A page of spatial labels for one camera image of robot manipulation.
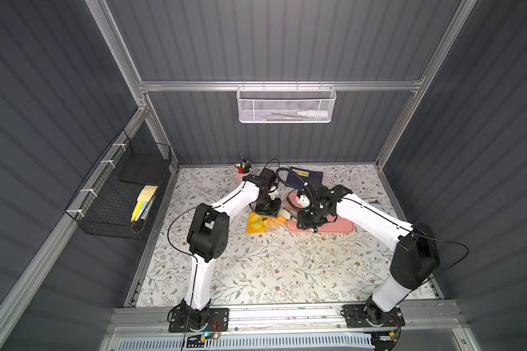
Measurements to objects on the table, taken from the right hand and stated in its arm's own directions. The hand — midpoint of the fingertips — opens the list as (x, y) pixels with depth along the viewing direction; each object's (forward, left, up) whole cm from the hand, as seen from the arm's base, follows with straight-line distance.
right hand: (303, 224), depth 84 cm
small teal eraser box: (+19, -38, -12) cm, 44 cm away
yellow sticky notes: (0, +56, +16) cm, 58 cm away
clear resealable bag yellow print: (+6, +18, -11) cm, 22 cm away
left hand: (+6, +9, -5) cm, 11 cm away
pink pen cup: (+29, +26, +1) cm, 39 cm away
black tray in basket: (+16, +61, +14) cm, 65 cm away
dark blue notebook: (+35, -7, -12) cm, 38 cm away
